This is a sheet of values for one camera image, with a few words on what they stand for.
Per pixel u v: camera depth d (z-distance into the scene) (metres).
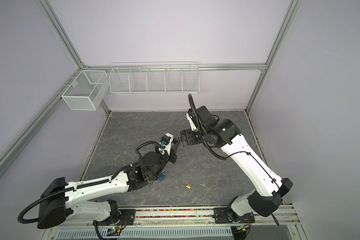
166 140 0.57
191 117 0.49
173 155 0.62
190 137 0.59
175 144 0.67
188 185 0.83
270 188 0.39
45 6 0.69
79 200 0.44
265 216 0.43
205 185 0.84
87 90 0.98
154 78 1.04
